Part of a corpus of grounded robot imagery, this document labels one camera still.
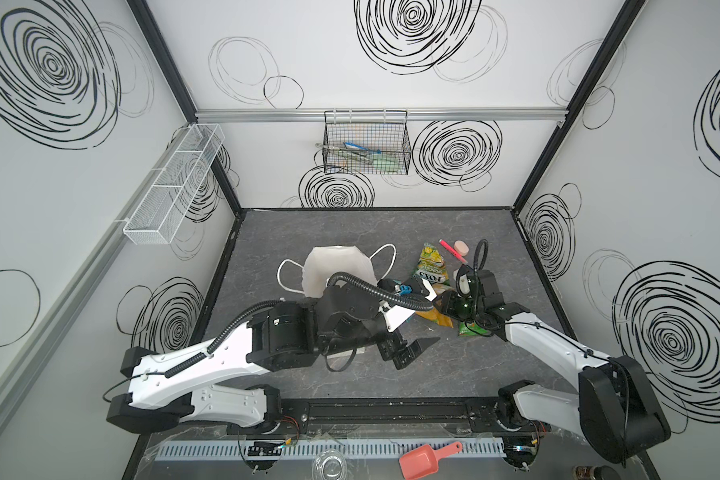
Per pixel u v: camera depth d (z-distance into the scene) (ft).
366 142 2.91
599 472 1.98
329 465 2.26
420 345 1.44
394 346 1.48
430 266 3.18
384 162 2.84
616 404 1.34
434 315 2.89
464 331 2.83
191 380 1.23
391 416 2.47
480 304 2.23
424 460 2.24
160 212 2.41
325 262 2.65
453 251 3.45
